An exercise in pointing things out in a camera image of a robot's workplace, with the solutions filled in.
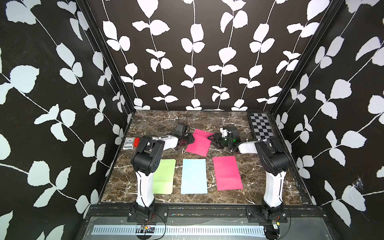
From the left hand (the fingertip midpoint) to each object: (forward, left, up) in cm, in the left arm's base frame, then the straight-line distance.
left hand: (194, 136), depth 102 cm
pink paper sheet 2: (-5, -5, -3) cm, 8 cm away
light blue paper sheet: (-27, +1, -6) cm, 28 cm away
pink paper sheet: (-26, -19, -4) cm, 33 cm away
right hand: (-4, -9, +4) cm, 10 cm away
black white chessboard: (+8, -51, 0) cm, 52 cm away
